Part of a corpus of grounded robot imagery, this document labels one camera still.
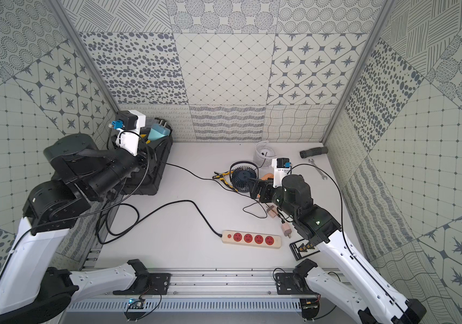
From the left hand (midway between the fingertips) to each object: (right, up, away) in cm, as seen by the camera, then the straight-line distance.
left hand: (153, 126), depth 51 cm
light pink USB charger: (+43, -39, +34) cm, 67 cm away
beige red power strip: (+28, -42, +31) cm, 59 cm away
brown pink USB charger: (+38, -32, +39) cm, 63 cm away
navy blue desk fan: (+23, -15, +48) cm, 55 cm away
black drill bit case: (+49, -45, +31) cm, 73 cm away
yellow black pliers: (+12, -17, +53) cm, 57 cm away
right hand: (+29, -16, +18) cm, 38 cm away
